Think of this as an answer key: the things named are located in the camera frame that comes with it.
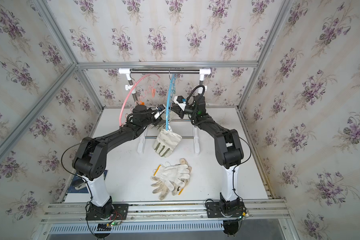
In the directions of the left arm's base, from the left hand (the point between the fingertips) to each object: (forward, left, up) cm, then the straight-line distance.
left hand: (162, 110), depth 91 cm
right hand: (-1, -7, +6) cm, 9 cm away
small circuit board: (-57, +25, -23) cm, 67 cm away
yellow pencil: (-42, -11, -19) cm, 48 cm away
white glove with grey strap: (-17, -3, -10) cm, 20 cm away
